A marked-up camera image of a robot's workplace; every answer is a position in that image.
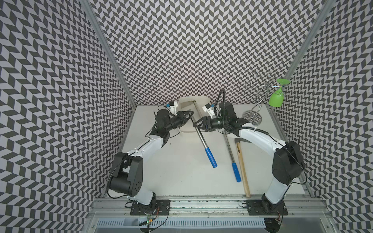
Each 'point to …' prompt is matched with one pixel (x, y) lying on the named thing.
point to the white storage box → (201, 107)
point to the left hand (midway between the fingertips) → (194, 113)
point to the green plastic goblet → (276, 99)
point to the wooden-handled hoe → (245, 183)
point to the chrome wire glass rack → (253, 117)
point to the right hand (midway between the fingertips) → (196, 128)
